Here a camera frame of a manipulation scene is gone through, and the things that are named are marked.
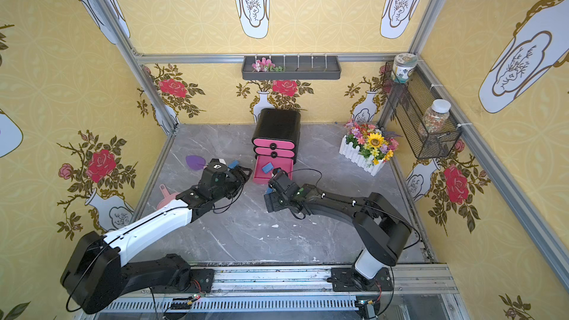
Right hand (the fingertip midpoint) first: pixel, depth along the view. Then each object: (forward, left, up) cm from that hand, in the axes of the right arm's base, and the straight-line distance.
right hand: (280, 193), depth 89 cm
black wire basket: (+39, -56, +16) cm, 70 cm away
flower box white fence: (+18, -35, +9) cm, 41 cm away
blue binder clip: (+14, +7, -3) cm, 16 cm away
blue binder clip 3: (+3, +5, -4) cm, 7 cm away
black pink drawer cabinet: (+18, +2, +11) cm, 21 cm away
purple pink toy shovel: (+18, +43, -6) cm, 47 cm away
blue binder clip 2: (+18, +23, -5) cm, 29 cm away
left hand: (+3, +14, +10) cm, 17 cm away
